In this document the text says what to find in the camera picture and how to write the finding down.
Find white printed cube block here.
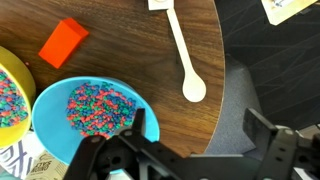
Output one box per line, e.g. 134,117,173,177
147,0,175,12

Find grey fabric sofa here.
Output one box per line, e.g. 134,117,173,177
202,0,320,158

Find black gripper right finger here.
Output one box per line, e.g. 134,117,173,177
242,107,320,180

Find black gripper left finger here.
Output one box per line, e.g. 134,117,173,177
62,107,158,180

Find blue bowl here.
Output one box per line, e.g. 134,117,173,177
31,76,161,176

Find red rectangular block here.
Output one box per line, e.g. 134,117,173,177
37,17,90,70

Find coloured beads in blue bowl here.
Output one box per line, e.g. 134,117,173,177
65,82,138,140

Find yellow bowl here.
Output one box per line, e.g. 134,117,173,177
0,45,37,150

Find white plastic spoon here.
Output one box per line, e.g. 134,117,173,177
165,6,207,104

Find round dark wooden table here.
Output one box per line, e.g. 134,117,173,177
0,0,226,159

